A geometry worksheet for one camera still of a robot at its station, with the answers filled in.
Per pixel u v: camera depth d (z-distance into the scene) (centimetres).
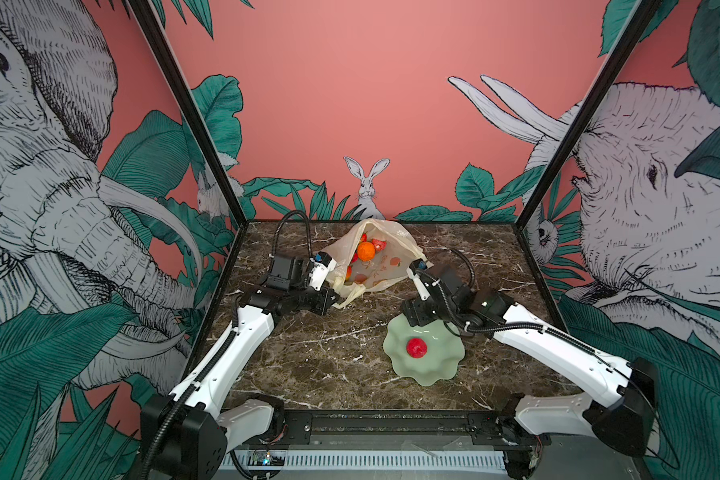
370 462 70
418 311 66
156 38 73
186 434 37
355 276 105
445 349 87
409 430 75
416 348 83
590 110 86
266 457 70
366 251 105
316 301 69
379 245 110
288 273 60
